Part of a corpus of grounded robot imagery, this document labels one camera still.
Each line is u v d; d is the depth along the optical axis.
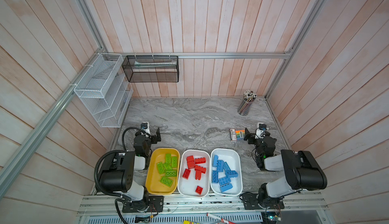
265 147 0.70
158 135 0.84
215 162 0.84
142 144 0.69
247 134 0.84
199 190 0.76
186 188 0.78
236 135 0.98
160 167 0.85
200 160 0.86
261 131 0.78
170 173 0.82
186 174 0.82
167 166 0.85
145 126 0.78
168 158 0.88
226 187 0.77
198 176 0.80
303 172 0.46
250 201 0.73
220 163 0.84
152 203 0.73
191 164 0.84
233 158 0.87
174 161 0.86
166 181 0.80
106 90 0.72
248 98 0.98
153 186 0.78
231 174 0.80
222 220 0.69
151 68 1.04
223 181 0.79
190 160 0.86
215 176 0.79
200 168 0.82
